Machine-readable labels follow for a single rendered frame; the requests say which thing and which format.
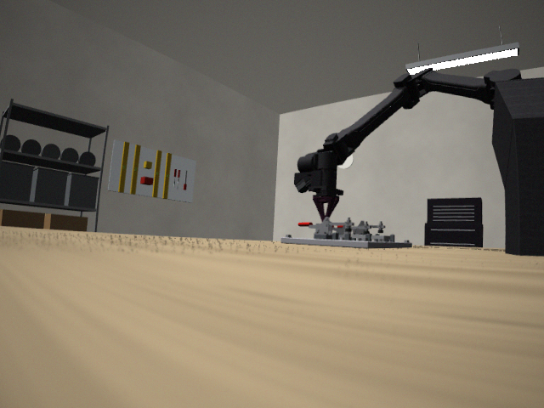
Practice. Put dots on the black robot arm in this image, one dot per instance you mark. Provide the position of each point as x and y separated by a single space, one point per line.
406 93

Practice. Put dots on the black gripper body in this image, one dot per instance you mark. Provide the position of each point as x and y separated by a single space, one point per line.
329 180

